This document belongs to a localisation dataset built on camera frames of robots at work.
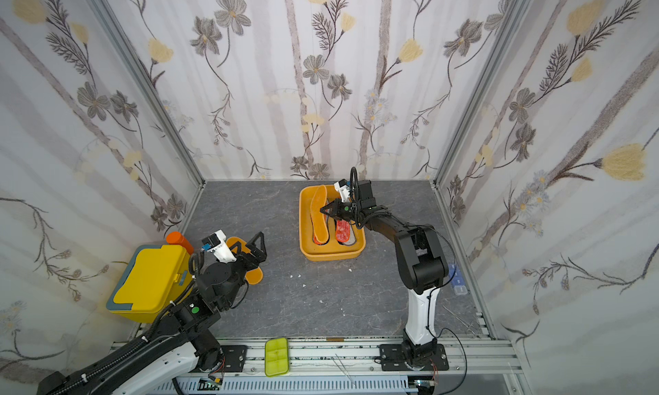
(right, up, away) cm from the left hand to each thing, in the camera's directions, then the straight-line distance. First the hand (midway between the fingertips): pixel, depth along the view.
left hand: (256, 238), depth 74 cm
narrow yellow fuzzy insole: (+17, +12, +22) cm, 30 cm away
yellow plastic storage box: (+22, -8, +24) cm, 34 cm away
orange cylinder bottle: (-33, -2, +15) cm, 36 cm away
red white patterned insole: (+27, -1, +25) cm, 37 cm away
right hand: (+19, +10, +15) cm, 27 cm away
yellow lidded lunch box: (-32, -12, +2) cm, 34 cm away
